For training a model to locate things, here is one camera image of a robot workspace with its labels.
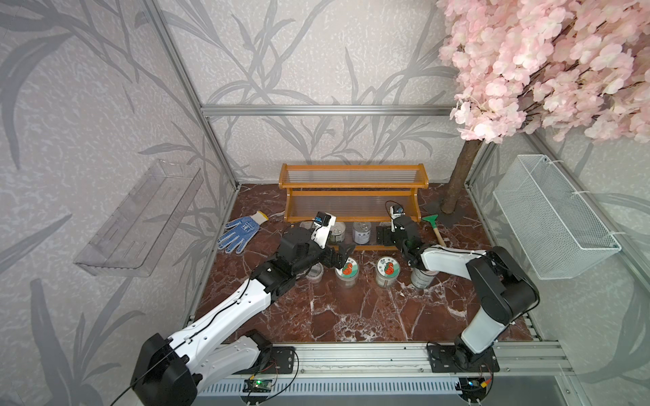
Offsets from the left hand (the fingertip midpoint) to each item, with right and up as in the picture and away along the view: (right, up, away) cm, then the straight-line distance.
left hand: (343, 240), depth 74 cm
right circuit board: (+38, -43, 0) cm, 58 cm away
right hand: (+18, +3, +22) cm, 28 cm away
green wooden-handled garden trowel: (+37, +5, +30) cm, 48 cm away
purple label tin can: (+7, 0, +19) cm, 21 cm away
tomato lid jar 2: (+15, -12, +9) cm, 21 cm away
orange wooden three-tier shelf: (+5, +16, +46) cm, 49 cm away
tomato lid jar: (+1, -13, +8) cm, 16 cm away
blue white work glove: (-42, -1, +29) cm, 51 cm away
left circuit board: (-24, -41, -4) cm, 47 cm away
